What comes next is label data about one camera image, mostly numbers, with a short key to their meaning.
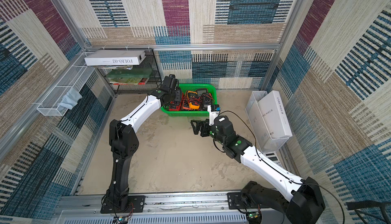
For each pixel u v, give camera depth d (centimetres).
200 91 106
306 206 38
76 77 81
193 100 100
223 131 56
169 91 74
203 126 65
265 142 81
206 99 99
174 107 101
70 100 68
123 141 56
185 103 103
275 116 81
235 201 73
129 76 94
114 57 79
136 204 73
